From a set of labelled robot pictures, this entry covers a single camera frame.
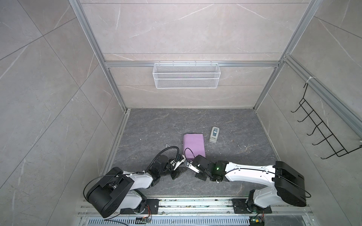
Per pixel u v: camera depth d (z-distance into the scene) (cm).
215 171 60
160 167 68
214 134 98
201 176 71
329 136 63
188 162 69
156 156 65
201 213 73
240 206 73
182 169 78
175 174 75
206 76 101
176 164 72
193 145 90
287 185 41
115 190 43
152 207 73
